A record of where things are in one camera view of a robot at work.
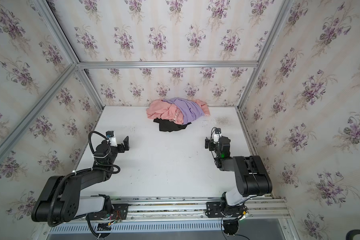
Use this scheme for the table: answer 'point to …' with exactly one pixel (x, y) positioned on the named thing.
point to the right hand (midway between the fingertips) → (213, 137)
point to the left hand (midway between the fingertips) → (119, 135)
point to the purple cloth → (188, 109)
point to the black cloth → (167, 125)
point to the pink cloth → (165, 109)
